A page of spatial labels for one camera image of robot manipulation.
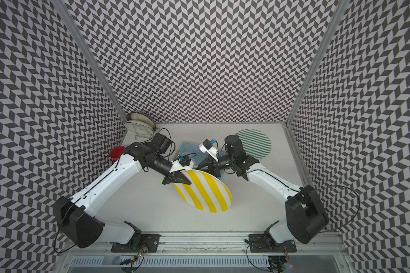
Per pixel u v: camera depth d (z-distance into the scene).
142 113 1.08
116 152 0.94
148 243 0.72
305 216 0.41
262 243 0.73
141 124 1.02
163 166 0.62
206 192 0.67
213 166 0.65
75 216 0.39
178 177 0.62
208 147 0.63
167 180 0.62
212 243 0.75
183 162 0.58
